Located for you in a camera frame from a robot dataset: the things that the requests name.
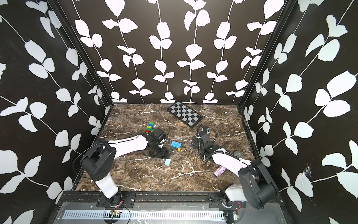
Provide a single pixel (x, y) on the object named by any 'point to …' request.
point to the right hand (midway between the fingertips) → (196, 138)
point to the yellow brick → (179, 149)
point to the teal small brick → (168, 162)
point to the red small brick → (147, 131)
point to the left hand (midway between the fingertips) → (165, 154)
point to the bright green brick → (151, 122)
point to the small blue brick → (150, 125)
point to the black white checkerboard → (187, 115)
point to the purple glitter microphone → (218, 171)
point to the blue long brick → (176, 144)
